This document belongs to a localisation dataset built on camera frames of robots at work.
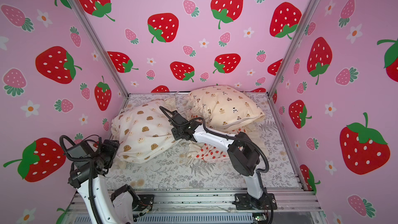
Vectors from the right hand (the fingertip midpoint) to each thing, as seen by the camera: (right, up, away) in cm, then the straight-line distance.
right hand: (174, 131), depth 86 cm
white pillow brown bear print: (-18, 0, +2) cm, 18 cm away
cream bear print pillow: (+29, +13, +2) cm, 32 cm away
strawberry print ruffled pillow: (+25, -13, 0) cm, 28 cm away
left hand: (-26, -5, -13) cm, 29 cm away
